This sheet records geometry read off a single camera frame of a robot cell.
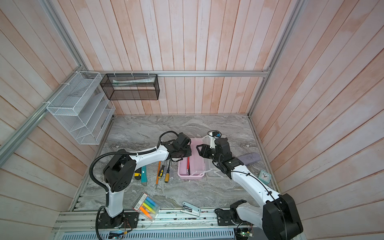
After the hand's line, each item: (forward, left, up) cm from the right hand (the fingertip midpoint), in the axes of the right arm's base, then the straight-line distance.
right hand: (199, 146), depth 83 cm
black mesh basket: (+32, +43, +18) cm, 56 cm away
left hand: (+1, +5, -10) cm, 12 cm away
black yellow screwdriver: (-10, +22, -14) cm, 28 cm away
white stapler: (-29, +4, -14) cm, 33 cm away
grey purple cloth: (0, -32, -13) cm, 34 cm away
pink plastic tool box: (-7, +1, -10) cm, 12 cm away
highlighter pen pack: (-28, +28, -14) cm, 42 cm away
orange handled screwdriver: (-11, +19, -15) cm, 26 cm away
